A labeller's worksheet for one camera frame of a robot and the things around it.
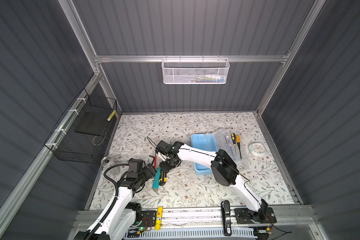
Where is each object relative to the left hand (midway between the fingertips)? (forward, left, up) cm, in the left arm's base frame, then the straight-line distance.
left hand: (149, 172), depth 86 cm
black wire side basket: (+10, +31, +24) cm, 41 cm away
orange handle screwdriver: (+12, -54, +9) cm, 56 cm away
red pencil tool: (+8, -3, -3) cm, 9 cm away
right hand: (+3, -10, -4) cm, 11 cm away
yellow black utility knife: (-4, -8, -2) cm, 9 cm away
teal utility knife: (-4, -4, -3) cm, 6 cm away
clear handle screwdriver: (+11, -48, +8) cm, 50 cm away
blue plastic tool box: (+13, -49, +9) cm, 51 cm away
